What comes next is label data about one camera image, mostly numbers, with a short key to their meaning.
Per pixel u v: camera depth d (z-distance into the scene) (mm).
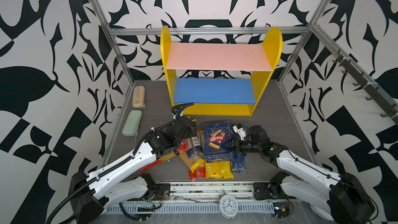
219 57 760
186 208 649
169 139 537
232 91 964
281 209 710
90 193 384
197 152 796
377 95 550
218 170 782
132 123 942
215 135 811
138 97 1061
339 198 400
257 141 656
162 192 731
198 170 785
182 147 813
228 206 674
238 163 793
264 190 743
